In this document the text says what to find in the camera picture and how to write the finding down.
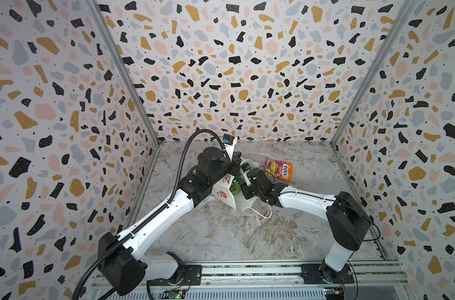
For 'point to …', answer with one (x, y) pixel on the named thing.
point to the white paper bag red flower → (222, 189)
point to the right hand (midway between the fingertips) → (241, 181)
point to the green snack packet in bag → (235, 186)
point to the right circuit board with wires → (334, 293)
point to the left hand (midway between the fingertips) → (241, 149)
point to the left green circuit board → (174, 294)
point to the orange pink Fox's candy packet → (281, 170)
